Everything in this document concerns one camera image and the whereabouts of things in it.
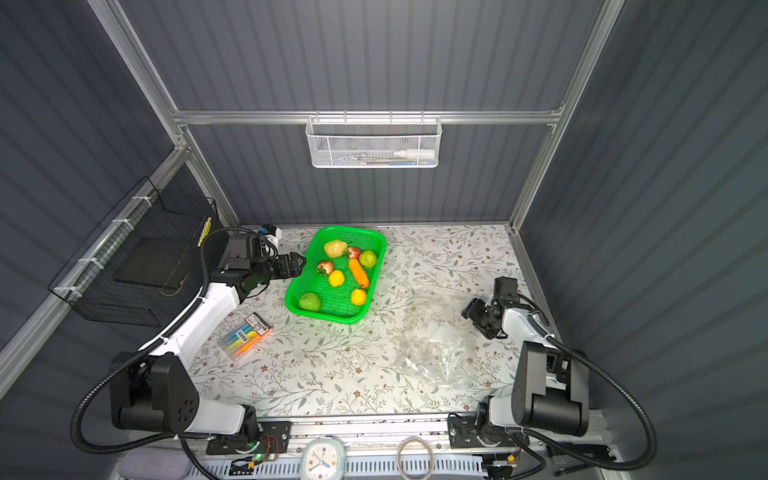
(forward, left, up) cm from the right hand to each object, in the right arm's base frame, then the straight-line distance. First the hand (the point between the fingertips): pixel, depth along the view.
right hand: (474, 318), depth 91 cm
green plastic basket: (+7, +44, -2) cm, 44 cm away
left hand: (+10, +54, +17) cm, 57 cm away
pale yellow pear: (+26, +46, +4) cm, 53 cm away
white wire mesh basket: (+61, +32, +25) cm, 73 cm away
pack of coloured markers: (-6, +70, 0) cm, 70 cm away
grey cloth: (-38, +80, +2) cm, 89 cm away
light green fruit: (+21, +34, +4) cm, 41 cm away
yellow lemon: (+14, +44, +3) cm, 46 cm away
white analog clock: (-36, +42, 0) cm, 55 cm away
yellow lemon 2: (+7, +36, +3) cm, 37 cm away
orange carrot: (+16, +37, +2) cm, 40 cm away
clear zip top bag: (-8, +12, -3) cm, 15 cm away
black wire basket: (+1, +87, +27) cm, 91 cm away
